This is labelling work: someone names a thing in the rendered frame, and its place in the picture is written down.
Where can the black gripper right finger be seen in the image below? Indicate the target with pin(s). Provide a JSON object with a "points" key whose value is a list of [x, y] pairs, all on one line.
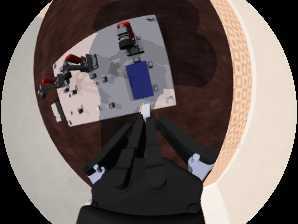
{"points": [[199, 158]]}

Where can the dark blue rectangular block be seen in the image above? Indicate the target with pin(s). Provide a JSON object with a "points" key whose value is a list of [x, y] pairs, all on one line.
{"points": [[139, 80]]}

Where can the grey fixture plate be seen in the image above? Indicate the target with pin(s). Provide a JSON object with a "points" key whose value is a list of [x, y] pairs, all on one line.
{"points": [[112, 63]]}

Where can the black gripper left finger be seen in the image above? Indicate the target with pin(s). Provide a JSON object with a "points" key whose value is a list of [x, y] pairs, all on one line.
{"points": [[108, 156]]}

